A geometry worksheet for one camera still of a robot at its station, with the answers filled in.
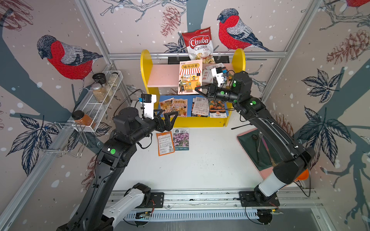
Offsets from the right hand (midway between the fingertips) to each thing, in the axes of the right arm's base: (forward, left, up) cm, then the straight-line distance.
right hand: (194, 90), depth 62 cm
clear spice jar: (+21, +50, -10) cm, 55 cm away
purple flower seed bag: (+1, +9, -45) cm, 46 cm away
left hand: (-10, +9, -2) cm, 13 cm away
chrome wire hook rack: (-21, +53, -10) cm, 58 cm away
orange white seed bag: (-3, +19, -45) cm, 49 cm away
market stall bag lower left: (+18, +20, -30) cm, 40 cm away
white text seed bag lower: (+19, -5, -31) cm, 36 cm away
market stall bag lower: (+19, +10, -30) cm, 37 cm away
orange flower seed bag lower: (+18, -16, -33) cm, 40 cm away
